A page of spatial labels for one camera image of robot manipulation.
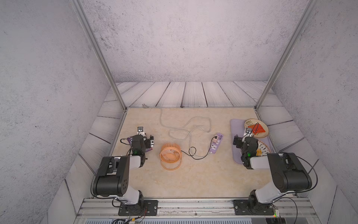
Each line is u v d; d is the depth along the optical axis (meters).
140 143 0.73
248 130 0.81
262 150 0.94
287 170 0.46
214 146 0.94
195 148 0.96
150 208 0.73
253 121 1.07
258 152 0.90
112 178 0.45
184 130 1.06
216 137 0.93
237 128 1.10
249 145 0.71
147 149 0.94
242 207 0.73
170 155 0.85
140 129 0.82
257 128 1.04
